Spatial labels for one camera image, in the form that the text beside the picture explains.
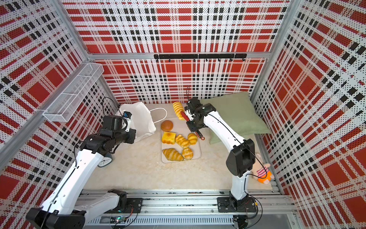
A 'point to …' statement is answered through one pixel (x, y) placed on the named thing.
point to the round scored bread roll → (187, 153)
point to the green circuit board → (121, 220)
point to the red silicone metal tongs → (198, 132)
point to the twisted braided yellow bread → (182, 141)
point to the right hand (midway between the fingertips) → (196, 126)
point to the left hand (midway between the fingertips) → (134, 132)
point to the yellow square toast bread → (168, 138)
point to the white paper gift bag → (141, 119)
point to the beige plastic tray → (181, 127)
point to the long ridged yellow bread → (178, 108)
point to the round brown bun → (167, 125)
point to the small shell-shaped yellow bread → (193, 138)
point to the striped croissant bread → (171, 154)
